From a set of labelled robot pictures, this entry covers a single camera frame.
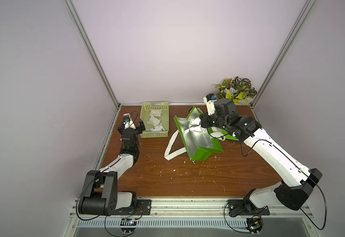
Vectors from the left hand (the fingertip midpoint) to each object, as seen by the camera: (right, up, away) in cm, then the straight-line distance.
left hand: (133, 118), depth 84 cm
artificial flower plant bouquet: (+69, +19, +15) cm, 73 cm away
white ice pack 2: (+8, -2, +24) cm, 25 cm away
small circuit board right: (+63, -52, -14) cm, 83 cm away
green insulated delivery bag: (+39, -14, +8) cm, 42 cm away
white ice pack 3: (+12, -7, +19) cm, 24 cm away
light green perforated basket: (0, +3, +29) cm, 29 cm away
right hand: (+37, +3, -14) cm, 39 cm away
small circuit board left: (+1, -54, -12) cm, 55 cm away
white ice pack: (+9, +4, +26) cm, 28 cm away
